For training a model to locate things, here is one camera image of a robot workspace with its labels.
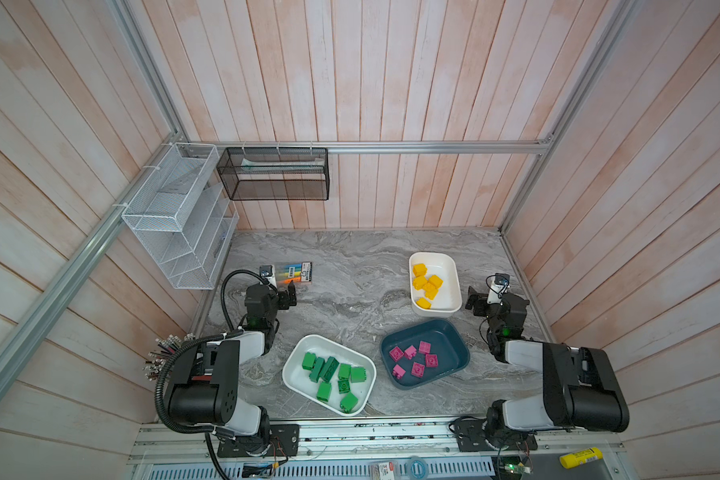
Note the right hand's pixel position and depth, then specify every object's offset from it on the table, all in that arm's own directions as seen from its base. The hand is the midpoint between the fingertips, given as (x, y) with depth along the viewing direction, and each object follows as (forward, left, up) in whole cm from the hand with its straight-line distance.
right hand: (487, 286), depth 92 cm
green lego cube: (-23, +54, -6) cm, 59 cm away
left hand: (-1, +66, +1) cm, 66 cm away
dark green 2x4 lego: (-25, +48, -5) cm, 55 cm away
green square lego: (-29, +44, -6) cm, 53 cm away
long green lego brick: (-25, +52, -5) cm, 58 cm away
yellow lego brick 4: (+3, +16, -8) cm, 18 cm away
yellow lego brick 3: (+7, +14, -7) cm, 17 cm away
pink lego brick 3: (-19, +25, -6) cm, 32 cm away
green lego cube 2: (-25, +44, -7) cm, 51 cm away
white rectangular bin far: (+1, +10, -10) cm, 14 cm away
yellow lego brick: (+12, +18, -8) cm, 23 cm away
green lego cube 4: (-30, +49, -8) cm, 58 cm away
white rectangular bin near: (-27, +57, -8) cm, 64 cm away
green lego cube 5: (-33, +43, -7) cm, 54 cm away
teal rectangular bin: (-18, +13, -8) cm, 24 cm away
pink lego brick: (-24, +23, -7) cm, 34 cm away
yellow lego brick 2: (+6, +19, -6) cm, 21 cm away
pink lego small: (-17, +20, -8) cm, 28 cm away
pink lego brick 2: (-25, +29, -6) cm, 39 cm away
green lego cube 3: (-26, +40, -6) cm, 48 cm away
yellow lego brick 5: (-2, +18, -8) cm, 20 cm away
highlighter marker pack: (+9, +62, -6) cm, 63 cm away
